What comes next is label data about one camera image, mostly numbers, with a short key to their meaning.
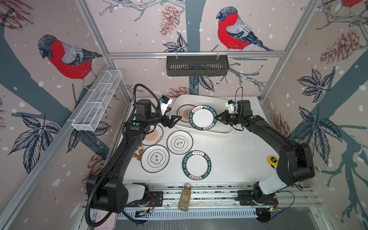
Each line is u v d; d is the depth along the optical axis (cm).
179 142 95
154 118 64
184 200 70
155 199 73
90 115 71
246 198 73
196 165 86
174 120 67
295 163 44
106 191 39
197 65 104
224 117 76
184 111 111
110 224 66
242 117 68
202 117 88
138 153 88
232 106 81
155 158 88
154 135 98
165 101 64
